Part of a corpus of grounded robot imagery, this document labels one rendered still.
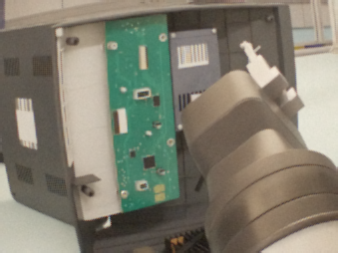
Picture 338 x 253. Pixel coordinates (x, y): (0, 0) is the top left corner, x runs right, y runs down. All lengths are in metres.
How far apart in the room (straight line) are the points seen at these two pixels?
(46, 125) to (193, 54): 0.16
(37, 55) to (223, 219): 0.33
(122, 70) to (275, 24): 0.16
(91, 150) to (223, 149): 0.19
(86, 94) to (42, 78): 0.10
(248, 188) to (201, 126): 0.06
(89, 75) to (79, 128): 0.04
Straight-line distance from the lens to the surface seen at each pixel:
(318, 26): 2.82
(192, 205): 0.54
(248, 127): 0.26
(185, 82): 0.48
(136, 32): 0.44
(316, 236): 0.21
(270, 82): 0.30
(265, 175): 0.24
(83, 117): 0.44
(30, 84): 0.54
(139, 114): 0.45
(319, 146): 0.76
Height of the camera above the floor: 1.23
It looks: 14 degrees down
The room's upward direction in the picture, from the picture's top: 4 degrees counter-clockwise
